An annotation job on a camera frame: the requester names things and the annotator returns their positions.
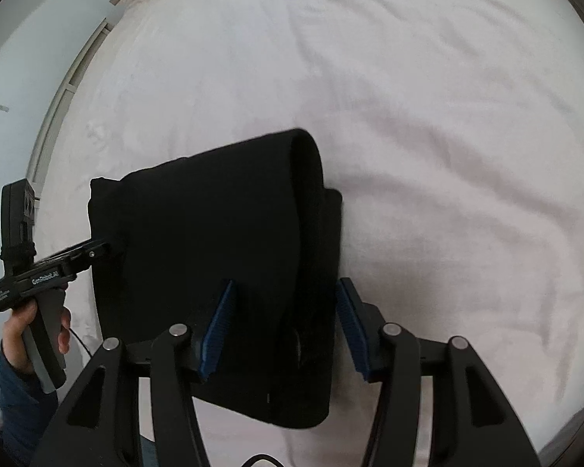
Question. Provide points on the black pants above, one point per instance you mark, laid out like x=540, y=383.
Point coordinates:
x=199, y=228

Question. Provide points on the white bed sheet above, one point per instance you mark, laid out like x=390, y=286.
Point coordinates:
x=418, y=107

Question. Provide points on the person's left hand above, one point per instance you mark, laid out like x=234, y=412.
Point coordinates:
x=14, y=335

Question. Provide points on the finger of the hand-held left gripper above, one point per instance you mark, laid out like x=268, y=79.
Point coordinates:
x=90, y=253

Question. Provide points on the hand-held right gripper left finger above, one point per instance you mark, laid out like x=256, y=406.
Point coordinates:
x=219, y=331

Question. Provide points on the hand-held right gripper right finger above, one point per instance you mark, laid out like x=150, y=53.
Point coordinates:
x=350, y=326

